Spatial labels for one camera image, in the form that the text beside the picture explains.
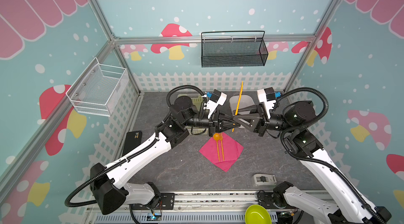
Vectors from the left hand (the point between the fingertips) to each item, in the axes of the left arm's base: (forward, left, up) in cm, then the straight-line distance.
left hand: (238, 128), depth 53 cm
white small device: (-7, -18, -37) cm, 42 cm away
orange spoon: (+17, +5, -40) cm, 44 cm away
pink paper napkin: (+10, -4, -42) cm, 43 cm away
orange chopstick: (+18, +2, -41) cm, 45 cm away
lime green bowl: (-21, -13, -40) cm, 47 cm away
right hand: (+2, +2, +4) cm, 5 cm away
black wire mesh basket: (+59, -4, -6) cm, 60 cm away
